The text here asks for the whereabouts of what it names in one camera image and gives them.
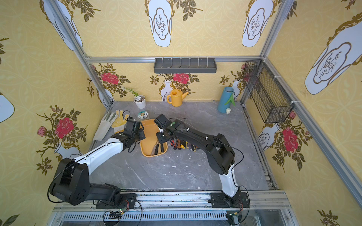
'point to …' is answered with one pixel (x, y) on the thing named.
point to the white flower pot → (140, 101)
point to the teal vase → (225, 100)
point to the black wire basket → (274, 103)
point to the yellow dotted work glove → (119, 125)
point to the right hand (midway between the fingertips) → (165, 133)
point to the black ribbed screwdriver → (193, 148)
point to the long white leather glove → (107, 119)
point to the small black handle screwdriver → (162, 148)
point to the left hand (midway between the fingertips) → (135, 132)
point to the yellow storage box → (151, 129)
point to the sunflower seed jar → (143, 114)
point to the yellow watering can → (176, 97)
